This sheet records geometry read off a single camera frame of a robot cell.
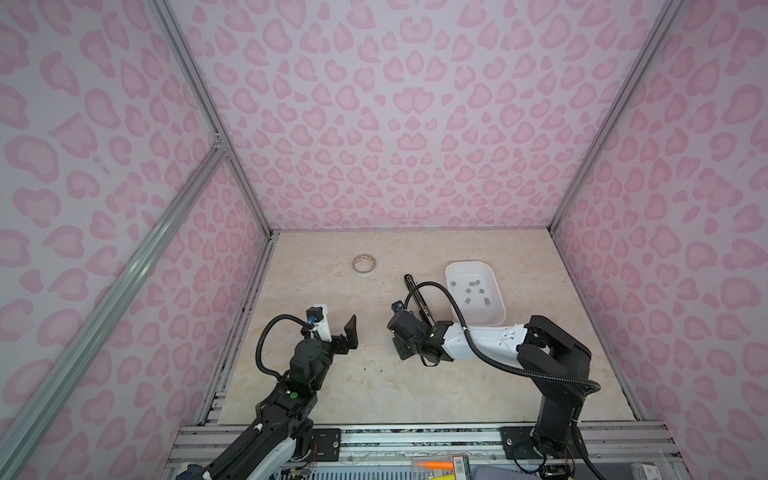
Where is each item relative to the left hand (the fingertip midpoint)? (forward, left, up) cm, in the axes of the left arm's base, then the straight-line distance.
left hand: (341, 313), depth 80 cm
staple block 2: (+16, -44, -16) cm, 50 cm away
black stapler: (+7, -24, -13) cm, 28 cm away
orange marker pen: (-33, -24, -14) cm, 43 cm away
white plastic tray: (+16, -43, -16) cm, 48 cm away
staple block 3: (+12, -45, -15) cm, 49 cm away
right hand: (-2, -17, -12) cm, 21 cm away
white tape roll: (+28, -4, -15) cm, 32 cm away
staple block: (+16, -40, -16) cm, 46 cm away
